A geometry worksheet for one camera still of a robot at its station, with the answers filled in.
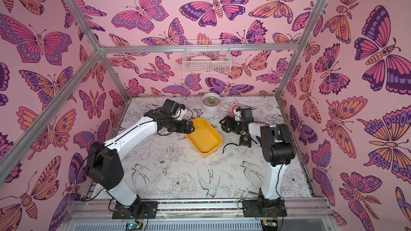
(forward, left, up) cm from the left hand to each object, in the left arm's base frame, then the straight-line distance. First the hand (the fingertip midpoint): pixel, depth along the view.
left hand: (190, 127), depth 86 cm
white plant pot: (+22, -11, -4) cm, 25 cm away
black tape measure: (-2, -31, -10) cm, 33 cm away
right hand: (+9, -18, -10) cm, 22 cm away
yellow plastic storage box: (+2, -8, -15) cm, 17 cm away
